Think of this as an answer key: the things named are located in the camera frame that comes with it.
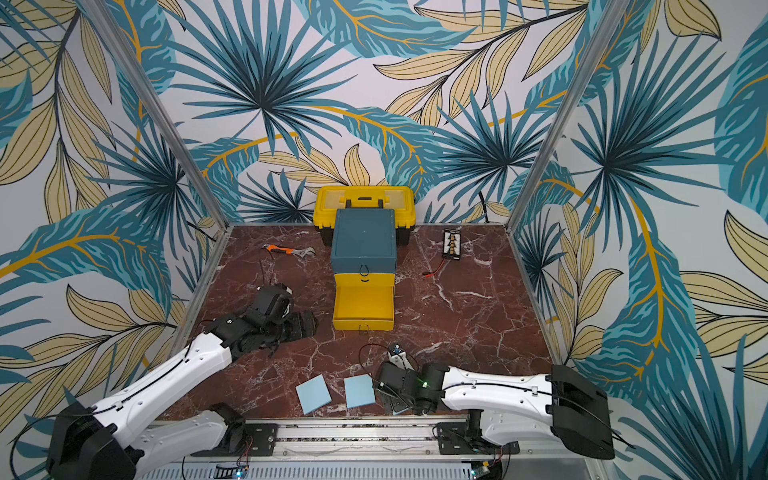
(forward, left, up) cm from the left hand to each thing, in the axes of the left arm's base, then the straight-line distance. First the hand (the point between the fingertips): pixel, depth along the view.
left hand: (303, 331), depth 80 cm
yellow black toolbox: (+45, -1, +6) cm, 46 cm away
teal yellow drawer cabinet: (+17, -16, +8) cm, 25 cm away
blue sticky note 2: (-12, -15, -10) cm, 22 cm away
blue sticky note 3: (-17, -26, -11) cm, 33 cm away
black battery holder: (+41, -47, -9) cm, 63 cm away
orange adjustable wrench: (+35, +13, -10) cm, 39 cm away
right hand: (-13, -25, -9) cm, 30 cm away
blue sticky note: (-13, -3, -11) cm, 17 cm away
